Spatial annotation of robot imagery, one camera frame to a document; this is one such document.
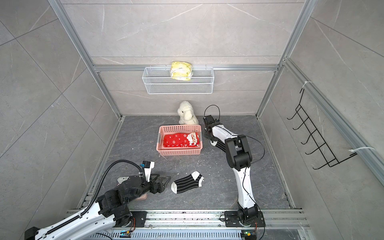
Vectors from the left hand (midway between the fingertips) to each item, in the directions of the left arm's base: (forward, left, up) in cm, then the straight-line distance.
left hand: (166, 175), depth 74 cm
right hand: (+34, -28, -14) cm, 46 cm away
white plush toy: (+41, -9, +4) cm, 43 cm away
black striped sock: (+28, -32, -15) cm, 45 cm away
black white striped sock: (+2, -14, -14) cm, 20 cm away
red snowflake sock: (+27, -13, -9) cm, 32 cm away
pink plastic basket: (+19, -4, -9) cm, 22 cm away
